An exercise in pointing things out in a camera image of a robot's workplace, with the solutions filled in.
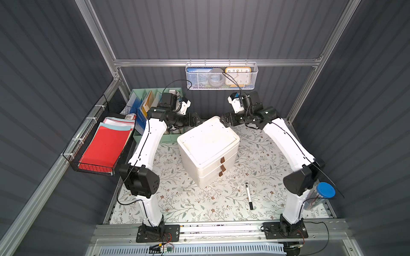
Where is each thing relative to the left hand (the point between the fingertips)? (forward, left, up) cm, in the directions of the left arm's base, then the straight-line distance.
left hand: (193, 121), depth 80 cm
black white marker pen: (-31, -29, -29) cm, 52 cm away
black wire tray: (+4, +45, +2) cm, 45 cm away
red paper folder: (-18, +37, +1) cm, 41 cm away
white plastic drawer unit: (-14, -7, -6) cm, 17 cm away
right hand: (+2, -20, +2) cm, 20 cm away
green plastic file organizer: (+25, +36, -7) cm, 45 cm away
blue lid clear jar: (-33, -54, -12) cm, 65 cm away
